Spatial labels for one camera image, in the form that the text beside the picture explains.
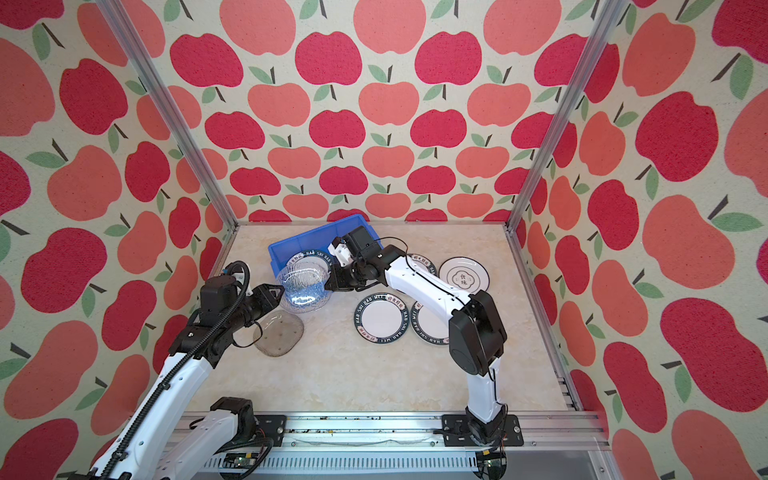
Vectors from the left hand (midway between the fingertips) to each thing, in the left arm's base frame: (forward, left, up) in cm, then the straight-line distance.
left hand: (286, 290), depth 77 cm
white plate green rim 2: (-1, -40, -21) cm, 45 cm away
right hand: (+3, -11, -2) cm, 12 cm away
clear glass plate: (+2, -4, -2) cm, 5 cm away
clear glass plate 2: (-3, +7, -19) cm, 21 cm away
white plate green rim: (+1, -25, -19) cm, 31 cm away
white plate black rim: (+19, -55, -20) cm, 61 cm away
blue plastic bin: (+31, -1, -14) cm, 34 cm away
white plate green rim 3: (+21, +1, -17) cm, 28 cm away
